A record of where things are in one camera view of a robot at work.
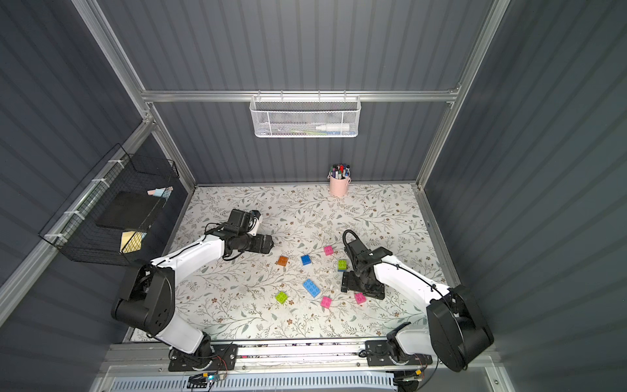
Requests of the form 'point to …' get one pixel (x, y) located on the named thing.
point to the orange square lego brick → (282, 260)
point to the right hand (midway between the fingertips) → (357, 293)
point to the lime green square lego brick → (282, 297)
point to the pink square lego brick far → (328, 250)
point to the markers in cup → (340, 171)
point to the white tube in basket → (333, 127)
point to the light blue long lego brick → (311, 288)
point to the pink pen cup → (339, 187)
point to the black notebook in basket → (130, 211)
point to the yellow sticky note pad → (131, 241)
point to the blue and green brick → (341, 265)
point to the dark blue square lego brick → (305, 260)
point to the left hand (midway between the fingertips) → (265, 243)
